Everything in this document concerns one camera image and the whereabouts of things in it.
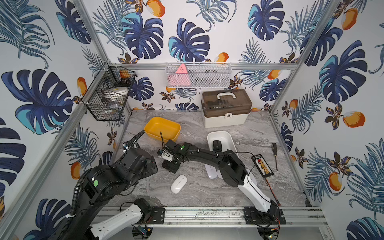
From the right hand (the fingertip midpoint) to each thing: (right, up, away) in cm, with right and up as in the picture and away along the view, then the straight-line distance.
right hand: (172, 163), depth 93 cm
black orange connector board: (+55, -1, -3) cm, 55 cm away
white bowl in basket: (-28, +40, -13) cm, 51 cm away
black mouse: (+29, +10, +4) cm, 31 cm away
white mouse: (+5, -9, -11) cm, 15 cm away
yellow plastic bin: (-3, +21, +13) cm, 25 cm away
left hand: (-6, +8, -31) cm, 33 cm away
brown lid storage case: (+34, +35, +1) cm, 48 cm away
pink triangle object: (+6, +52, -3) cm, 52 cm away
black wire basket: (-37, +33, -11) cm, 51 cm away
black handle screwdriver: (+66, +8, +4) cm, 67 cm away
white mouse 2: (+23, +4, -35) cm, 42 cm away
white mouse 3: (+46, -7, -9) cm, 47 cm away
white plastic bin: (+36, +14, +9) cm, 40 cm away
